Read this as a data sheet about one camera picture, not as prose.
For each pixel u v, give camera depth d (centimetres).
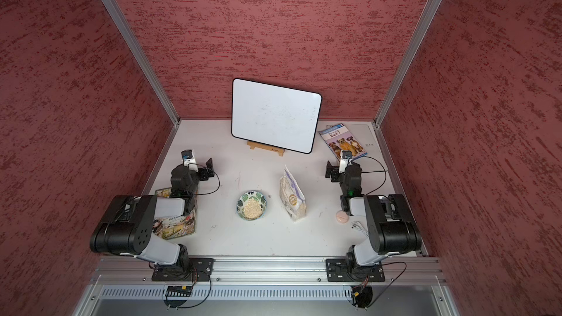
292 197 77
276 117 97
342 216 85
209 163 89
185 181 72
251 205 87
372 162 80
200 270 74
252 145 106
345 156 81
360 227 83
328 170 86
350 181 71
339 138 110
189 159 79
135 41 87
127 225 46
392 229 45
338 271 74
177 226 83
